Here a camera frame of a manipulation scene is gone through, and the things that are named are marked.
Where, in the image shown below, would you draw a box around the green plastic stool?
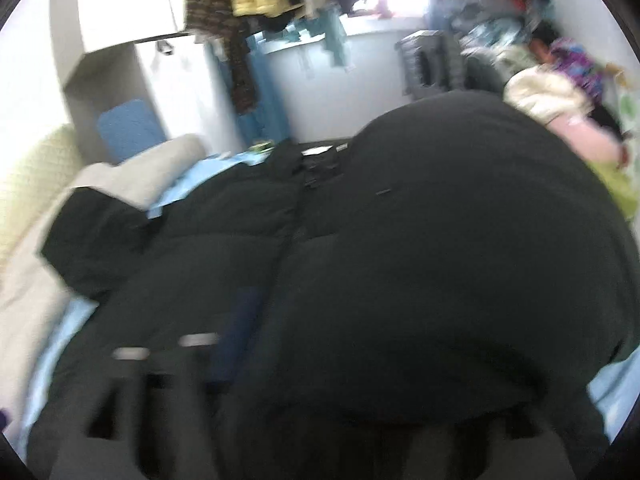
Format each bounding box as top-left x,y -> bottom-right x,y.
587,162 -> 639,221

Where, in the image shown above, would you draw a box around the beige quilt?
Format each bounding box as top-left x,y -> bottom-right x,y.
1,134 -> 206,440

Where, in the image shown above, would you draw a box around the grey suitcase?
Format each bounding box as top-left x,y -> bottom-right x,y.
395,30 -> 465,101

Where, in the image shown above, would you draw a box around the cream padded headboard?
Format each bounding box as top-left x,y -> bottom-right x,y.
1,125 -> 85,269

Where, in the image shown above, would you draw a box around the cream white puffer jacket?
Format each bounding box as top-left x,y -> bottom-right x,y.
502,66 -> 593,125

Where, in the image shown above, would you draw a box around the purple patterned jacket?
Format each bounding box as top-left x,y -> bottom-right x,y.
549,38 -> 605,103

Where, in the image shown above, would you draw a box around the plaid brown coat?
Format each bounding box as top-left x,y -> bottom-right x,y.
184,0 -> 257,114

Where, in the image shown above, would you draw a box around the black puffer coat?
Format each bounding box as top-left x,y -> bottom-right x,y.
27,92 -> 639,479

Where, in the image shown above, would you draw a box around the white wall cabinet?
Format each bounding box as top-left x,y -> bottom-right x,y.
50,0 -> 243,162

